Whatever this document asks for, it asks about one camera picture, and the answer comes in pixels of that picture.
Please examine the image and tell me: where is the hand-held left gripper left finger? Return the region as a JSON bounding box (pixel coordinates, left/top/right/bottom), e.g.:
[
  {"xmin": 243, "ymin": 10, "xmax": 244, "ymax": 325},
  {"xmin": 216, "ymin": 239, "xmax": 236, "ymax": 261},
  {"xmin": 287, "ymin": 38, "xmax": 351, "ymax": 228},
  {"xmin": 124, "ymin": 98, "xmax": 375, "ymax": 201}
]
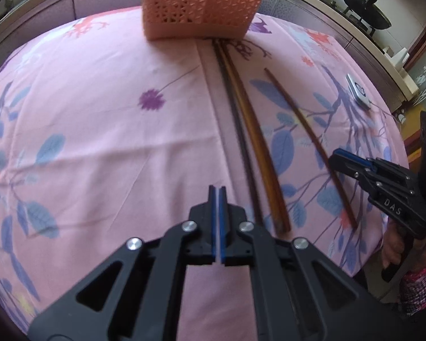
[{"xmin": 28, "ymin": 185, "xmax": 218, "ymax": 341}]

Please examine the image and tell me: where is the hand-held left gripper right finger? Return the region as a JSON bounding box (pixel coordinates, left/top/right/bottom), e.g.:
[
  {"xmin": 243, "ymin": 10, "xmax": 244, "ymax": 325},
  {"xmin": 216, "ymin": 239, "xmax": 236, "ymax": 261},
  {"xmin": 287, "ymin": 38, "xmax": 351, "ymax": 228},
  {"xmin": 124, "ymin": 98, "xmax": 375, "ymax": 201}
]
[{"xmin": 218, "ymin": 188, "xmax": 412, "ymax": 341}]

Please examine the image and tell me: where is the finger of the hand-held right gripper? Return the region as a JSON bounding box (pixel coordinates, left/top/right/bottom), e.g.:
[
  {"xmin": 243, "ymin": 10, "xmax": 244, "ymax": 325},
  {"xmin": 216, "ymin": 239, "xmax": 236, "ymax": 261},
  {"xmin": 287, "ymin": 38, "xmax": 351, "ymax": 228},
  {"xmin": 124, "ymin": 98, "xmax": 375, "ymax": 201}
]
[
  {"xmin": 328, "ymin": 160, "xmax": 384, "ymax": 199},
  {"xmin": 333, "ymin": 149, "xmax": 417, "ymax": 192}
]

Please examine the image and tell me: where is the reddish brown chopstick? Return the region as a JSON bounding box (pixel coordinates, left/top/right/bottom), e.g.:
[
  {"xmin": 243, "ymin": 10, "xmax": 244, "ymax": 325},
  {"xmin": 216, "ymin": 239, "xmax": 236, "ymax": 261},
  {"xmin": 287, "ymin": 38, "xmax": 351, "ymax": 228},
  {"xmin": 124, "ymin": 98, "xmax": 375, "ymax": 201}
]
[{"xmin": 264, "ymin": 68, "xmax": 359, "ymax": 229}]

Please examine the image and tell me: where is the light brown chopstick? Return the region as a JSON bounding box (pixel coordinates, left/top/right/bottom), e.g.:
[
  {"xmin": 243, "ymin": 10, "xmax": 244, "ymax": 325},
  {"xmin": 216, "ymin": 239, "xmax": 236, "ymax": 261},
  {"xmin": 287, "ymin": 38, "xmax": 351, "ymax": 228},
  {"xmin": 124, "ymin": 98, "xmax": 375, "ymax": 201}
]
[
  {"xmin": 218, "ymin": 41, "xmax": 285, "ymax": 236},
  {"xmin": 222, "ymin": 41, "xmax": 292, "ymax": 233}
]

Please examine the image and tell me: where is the dark brown chopstick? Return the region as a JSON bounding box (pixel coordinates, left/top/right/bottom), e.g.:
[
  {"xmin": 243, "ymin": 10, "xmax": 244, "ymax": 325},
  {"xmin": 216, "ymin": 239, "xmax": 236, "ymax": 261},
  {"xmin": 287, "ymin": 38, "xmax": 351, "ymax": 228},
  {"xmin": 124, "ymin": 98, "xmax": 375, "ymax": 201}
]
[{"xmin": 212, "ymin": 40, "xmax": 265, "ymax": 225}]

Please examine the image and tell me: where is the orange plastic basket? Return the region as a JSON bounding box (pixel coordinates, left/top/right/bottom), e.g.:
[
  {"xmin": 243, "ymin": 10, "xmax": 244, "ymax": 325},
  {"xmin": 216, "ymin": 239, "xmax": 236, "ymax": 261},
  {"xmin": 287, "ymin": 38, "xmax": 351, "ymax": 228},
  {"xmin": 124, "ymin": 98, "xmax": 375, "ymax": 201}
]
[{"xmin": 142, "ymin": 0, "xmax": 269, "ymax": 42}]

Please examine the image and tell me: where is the person's right forearm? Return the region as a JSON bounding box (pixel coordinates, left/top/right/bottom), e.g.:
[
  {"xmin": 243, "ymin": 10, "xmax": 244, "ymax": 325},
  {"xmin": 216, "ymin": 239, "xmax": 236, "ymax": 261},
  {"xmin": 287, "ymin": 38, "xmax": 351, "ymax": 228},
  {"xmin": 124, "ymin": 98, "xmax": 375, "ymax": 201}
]
[{"xmin": 399, "ymin": 240, "xmax": 426, "ymax": 315}]

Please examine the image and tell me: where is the person's right hand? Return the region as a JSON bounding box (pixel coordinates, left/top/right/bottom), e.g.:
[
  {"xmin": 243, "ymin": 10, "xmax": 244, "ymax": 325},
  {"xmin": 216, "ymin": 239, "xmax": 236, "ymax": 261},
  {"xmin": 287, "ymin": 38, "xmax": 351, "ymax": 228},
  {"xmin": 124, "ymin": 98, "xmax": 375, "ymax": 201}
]
[{"xmin": 381, "ymin": 217, "xmax": 417, "ymax": 274}]

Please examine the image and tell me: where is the white power bank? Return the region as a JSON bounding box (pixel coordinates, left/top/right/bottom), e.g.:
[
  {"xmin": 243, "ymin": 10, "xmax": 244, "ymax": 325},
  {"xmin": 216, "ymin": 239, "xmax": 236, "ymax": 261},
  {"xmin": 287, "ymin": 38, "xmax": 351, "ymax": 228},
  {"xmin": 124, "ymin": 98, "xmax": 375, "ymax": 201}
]
[{"xmin": 345, "ymin": 73, "xmax": 372, "ymax": 109}]

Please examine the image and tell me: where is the frosted glass door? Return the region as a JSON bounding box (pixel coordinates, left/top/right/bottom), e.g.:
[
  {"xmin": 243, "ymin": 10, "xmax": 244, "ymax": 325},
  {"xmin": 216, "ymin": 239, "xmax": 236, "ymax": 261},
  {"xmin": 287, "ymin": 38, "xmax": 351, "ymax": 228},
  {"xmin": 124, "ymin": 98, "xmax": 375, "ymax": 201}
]
[{"xmin": 405, "ymin": 39, "xmax": 426, "ymax": 109}]

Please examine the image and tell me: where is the pink floral printed tablecloth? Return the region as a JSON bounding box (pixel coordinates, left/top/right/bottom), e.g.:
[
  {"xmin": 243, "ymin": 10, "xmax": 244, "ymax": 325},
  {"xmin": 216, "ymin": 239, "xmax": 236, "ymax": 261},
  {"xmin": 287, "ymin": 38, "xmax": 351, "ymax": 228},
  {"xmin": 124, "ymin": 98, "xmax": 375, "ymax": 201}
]
[{"xmin": 0, "ymin": 5, "xmax": 404, "ymax": 335}]

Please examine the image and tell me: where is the black wok with lid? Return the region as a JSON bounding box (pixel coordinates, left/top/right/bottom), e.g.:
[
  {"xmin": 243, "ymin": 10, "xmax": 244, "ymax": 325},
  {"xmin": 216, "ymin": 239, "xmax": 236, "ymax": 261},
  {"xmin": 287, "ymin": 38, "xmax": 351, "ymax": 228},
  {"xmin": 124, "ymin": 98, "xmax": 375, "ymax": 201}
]
[{"xmin": 341, "ymin": 0, "xmax": 392, "ymax": 31}]

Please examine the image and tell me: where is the white charging cable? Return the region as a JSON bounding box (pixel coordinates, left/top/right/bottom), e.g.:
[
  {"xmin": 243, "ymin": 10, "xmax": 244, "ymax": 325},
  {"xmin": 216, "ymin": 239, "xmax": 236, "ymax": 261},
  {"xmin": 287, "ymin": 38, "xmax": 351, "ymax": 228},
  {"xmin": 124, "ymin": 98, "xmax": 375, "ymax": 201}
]
[{"xmin": 369, "ymin": 100, "xmax": 395, "ymax": 116}]

